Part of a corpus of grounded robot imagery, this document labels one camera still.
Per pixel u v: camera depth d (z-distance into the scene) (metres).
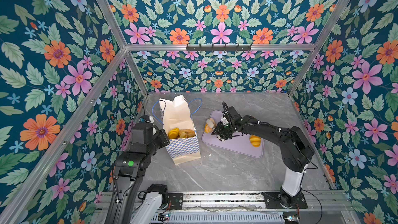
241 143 0.93
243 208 0.72
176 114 0.88
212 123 0.94
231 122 0.72
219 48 0.92
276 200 0.71
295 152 0.49
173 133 0.90
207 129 0.93
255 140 0.91
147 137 0.49
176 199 0.74
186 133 0.91
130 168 0.42
